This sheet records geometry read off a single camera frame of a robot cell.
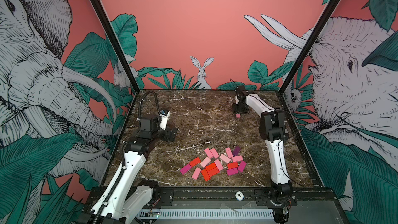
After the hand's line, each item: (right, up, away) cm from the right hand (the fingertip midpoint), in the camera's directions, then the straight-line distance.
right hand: (236, 109), depth 108 cm
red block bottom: (-22, -34, -27) cm, 49 cm away
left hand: (-41, -7, -30) cm, 51 cm away
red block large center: (-19, -32, -26) cm, 45 cm away
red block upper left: (-28, -29, -23) cm, 46 cm away
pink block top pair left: (-20, -26, -20) cm, 38 cm away
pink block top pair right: (-17, -25, -20) cm, 36 cm away
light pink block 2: (-22, -29, -24) cm, 44 cm away
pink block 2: (-27, -34, -27) cm, 51 cm away
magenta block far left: (-33, -32, -25) cm, 52 cm away
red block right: (-7, -30, -24) cm, 39 cm away
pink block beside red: (-15, -30, -24) cm, 41 cm away
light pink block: (-11, -27, -22) cm, 37 cm away
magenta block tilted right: (-2, -31, -24) cm, 39 cm away
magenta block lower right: (-8, -33, -27) cm, 43 cm away
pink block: (-8, -25, -20) cm, 33 cm away
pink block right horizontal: (-4, -27, -22) cm, 35 cm away
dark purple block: (-4, -24, -19) cm, 30 cm away
